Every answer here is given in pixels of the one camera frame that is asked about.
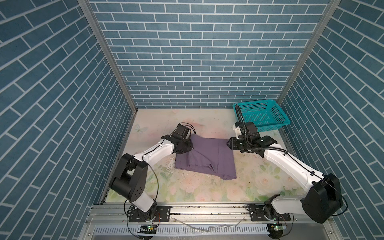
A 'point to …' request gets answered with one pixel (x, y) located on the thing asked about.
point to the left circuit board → (148, 229)
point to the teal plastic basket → (266, 114)
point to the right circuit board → (276, 229)
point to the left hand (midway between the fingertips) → (195, 147)
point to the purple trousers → (209, 156)
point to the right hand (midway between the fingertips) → (229, 143)
